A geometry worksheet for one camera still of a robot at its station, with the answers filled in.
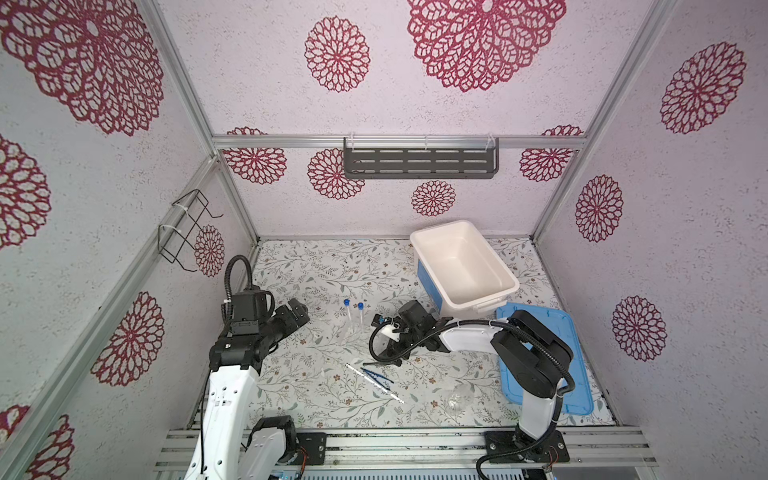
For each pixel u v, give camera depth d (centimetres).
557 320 99
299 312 69
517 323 54
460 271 110
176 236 75
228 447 41
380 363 88
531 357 49
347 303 84
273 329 67
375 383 85
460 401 82
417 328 74
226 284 55
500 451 74
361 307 83
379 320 81
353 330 95
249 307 56
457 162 95
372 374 86
